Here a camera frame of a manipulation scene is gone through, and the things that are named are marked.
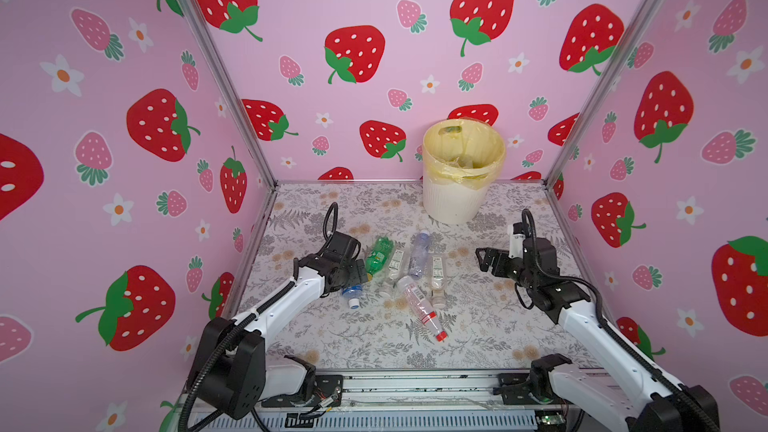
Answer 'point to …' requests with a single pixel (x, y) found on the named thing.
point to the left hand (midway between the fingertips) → (351, 275)
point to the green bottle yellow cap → (383, 247)
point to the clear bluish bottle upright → (421, 254)
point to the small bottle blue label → (353, 293)
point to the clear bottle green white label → (438, 268)
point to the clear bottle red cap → (422, 307)
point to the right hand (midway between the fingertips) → (489, 251)
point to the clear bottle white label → (397, 267)
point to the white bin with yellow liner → (460, 158)
